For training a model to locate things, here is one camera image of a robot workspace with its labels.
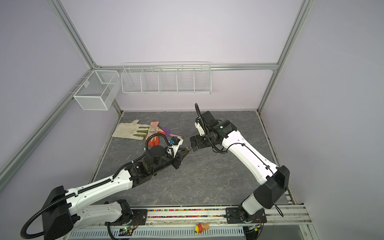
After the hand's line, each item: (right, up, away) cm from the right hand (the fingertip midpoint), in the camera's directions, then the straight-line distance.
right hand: (200, 143), depth 76 cm
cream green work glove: (-52, +6, +35) cm, 63 cm away
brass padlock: (-7, -2, -3) cm, 8 cm away
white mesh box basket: (-68, +33, +23) cm, 79 cm away
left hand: (-7, -4, -3) cm, 8 cm away
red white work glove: (-31, -1, +26) cm, 41 cm away
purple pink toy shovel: (-23, +4, +32) cm, 39 cm away
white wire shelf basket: (-22, +41, +23) cm, 52 cm away
